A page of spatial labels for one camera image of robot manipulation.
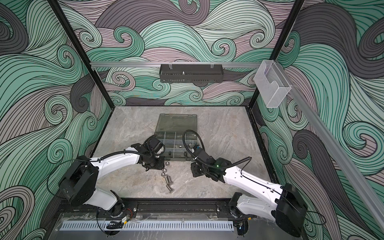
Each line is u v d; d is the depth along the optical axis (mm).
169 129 1093
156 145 701
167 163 889
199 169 660
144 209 744
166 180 821
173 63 922
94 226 694
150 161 715
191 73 903
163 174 851
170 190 792
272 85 781
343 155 502
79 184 425
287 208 383
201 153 598
